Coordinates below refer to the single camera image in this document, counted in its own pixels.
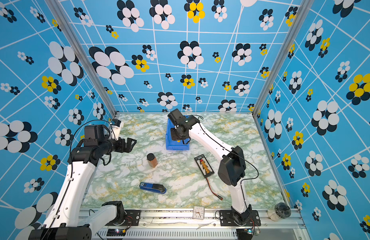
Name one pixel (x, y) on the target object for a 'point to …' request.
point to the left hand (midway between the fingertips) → (127, 139)
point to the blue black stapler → (154, 187)
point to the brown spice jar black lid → (152, 160)
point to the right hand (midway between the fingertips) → (177, 135)
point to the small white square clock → (198, 212)
